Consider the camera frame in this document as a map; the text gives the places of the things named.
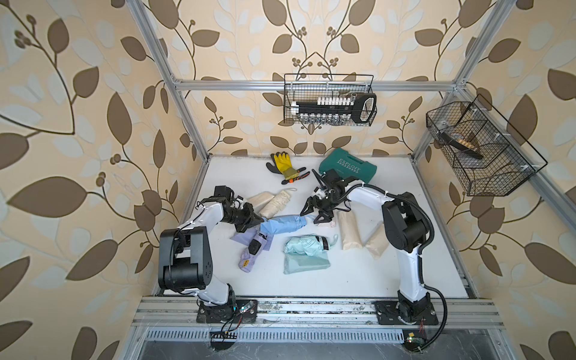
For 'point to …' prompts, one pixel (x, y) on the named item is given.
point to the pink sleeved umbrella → (328, 224)
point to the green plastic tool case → (340, 159)
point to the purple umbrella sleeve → (244, 238)
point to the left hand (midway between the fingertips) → (259, 217)
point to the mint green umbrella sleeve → (298, 262)
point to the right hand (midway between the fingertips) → (306, 217)
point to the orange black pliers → (286, 181)
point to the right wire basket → (487, 153)
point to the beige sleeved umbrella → (259, 200)
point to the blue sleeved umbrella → (283, 223)
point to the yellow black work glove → (281, 164)
